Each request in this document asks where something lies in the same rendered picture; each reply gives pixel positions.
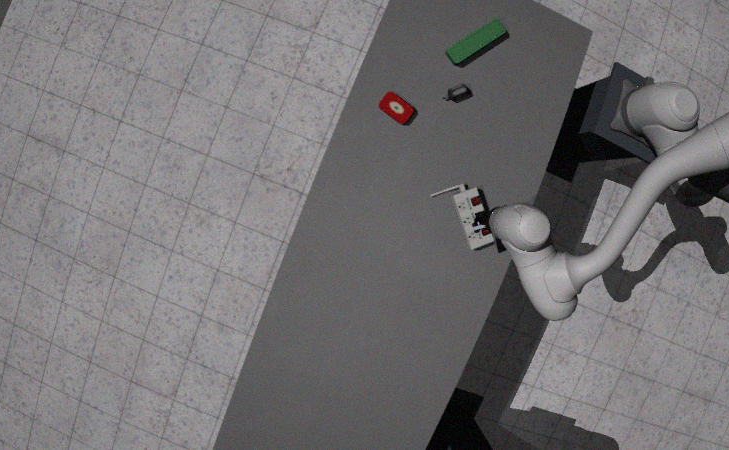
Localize green rectangular block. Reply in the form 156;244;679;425
445;18;506;66

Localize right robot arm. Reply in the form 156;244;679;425
489;77;729;321

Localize white power strip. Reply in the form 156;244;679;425
430;183;494;250

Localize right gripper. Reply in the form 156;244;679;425
472;207;498;234

